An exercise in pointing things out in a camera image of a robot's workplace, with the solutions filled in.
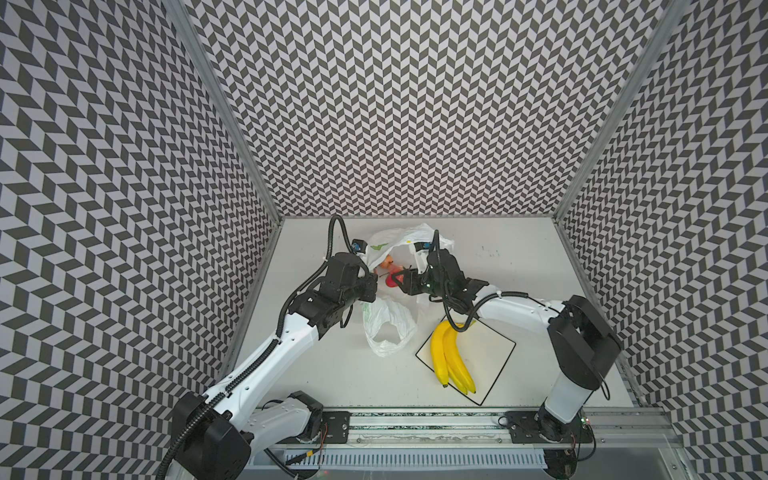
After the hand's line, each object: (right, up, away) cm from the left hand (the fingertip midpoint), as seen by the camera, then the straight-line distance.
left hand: (370, 276), depth 79 cm
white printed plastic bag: (+5, -12, -4) cm, 14 cm away
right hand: (+7, -3, +6) cm, 10 cm away
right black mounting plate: (+39, -36, -6) cm, 54 cm away
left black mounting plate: (-8, -36, -6) cm, 38 cm away
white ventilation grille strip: (+11, -42, -9) cm, 44 cm away
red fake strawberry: (+5, -2, +5) cm, 7 cm away
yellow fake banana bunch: (+21, -22, 0) cm, 30 cm away
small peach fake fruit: (+4, +3, +23) cm, 24 cm away
